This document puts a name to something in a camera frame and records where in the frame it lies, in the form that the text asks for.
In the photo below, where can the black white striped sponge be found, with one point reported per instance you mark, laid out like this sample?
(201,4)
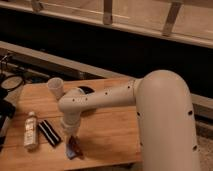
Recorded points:
(50,134)

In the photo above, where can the black round bowl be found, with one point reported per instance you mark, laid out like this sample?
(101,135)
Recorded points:
(85,90)

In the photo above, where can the wooden cutting board table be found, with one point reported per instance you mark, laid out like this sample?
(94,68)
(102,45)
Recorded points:
(107,136)

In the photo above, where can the black box at left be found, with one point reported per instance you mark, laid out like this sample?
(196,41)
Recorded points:
(7,111)

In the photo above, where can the round magnifier lamp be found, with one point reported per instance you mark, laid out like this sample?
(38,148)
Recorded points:
(12,82)

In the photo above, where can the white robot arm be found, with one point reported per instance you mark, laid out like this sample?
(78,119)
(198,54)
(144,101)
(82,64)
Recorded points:
(165,116)

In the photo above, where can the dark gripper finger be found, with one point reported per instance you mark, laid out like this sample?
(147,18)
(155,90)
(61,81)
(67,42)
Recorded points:
(78,148)
(71,142)

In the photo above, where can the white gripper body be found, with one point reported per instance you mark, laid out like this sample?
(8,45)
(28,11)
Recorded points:
(70,129)

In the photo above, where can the white plastic cup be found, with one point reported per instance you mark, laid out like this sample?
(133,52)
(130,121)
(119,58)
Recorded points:
(55,86)

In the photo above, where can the clear plastic bottle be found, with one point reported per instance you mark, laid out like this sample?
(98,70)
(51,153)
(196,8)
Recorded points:
(30,132)

